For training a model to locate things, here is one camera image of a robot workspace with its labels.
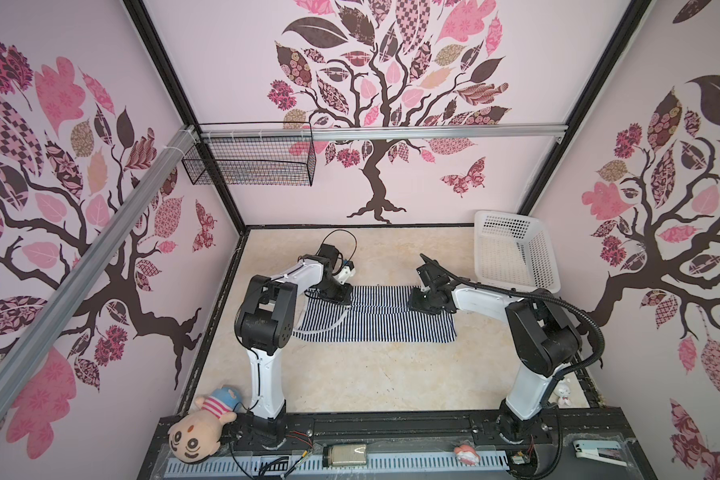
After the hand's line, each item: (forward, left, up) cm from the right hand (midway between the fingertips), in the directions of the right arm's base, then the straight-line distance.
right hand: (410, 300), depth 96 cm
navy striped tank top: (-4, +12, -1) cm, 13 cm away
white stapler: (-42, -43, -2) cm, 60 cm away
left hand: (0, +21, -1) cm, 21 cm away
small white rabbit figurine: (-29, -38, 0) cm, 47 cm away
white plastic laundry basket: (+23, -43, -3) cm, 49 cm away
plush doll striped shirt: (-38, +54, +7) cm, 67 cm away
